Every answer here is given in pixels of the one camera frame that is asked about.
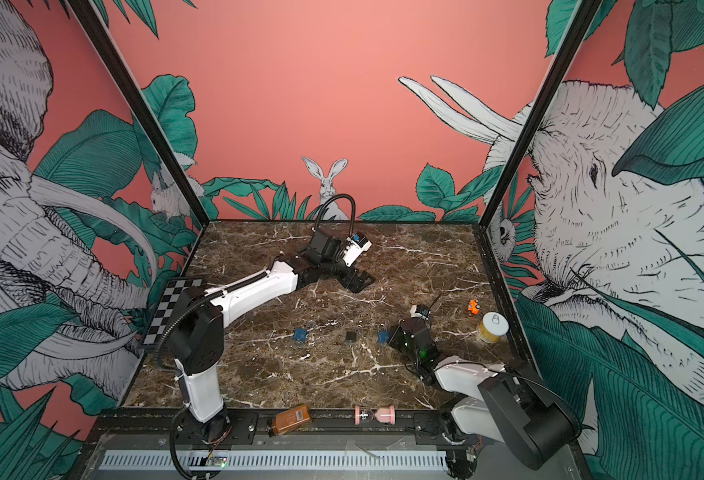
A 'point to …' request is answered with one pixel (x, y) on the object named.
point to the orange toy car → (474, 307)
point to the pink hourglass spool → (384, 415)
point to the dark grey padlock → (351, 335)
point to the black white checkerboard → (174, 287)
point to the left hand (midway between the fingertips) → (366, 265)
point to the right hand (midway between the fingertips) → (386, 325)
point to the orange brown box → (290, 418)
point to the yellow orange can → (493, 326)
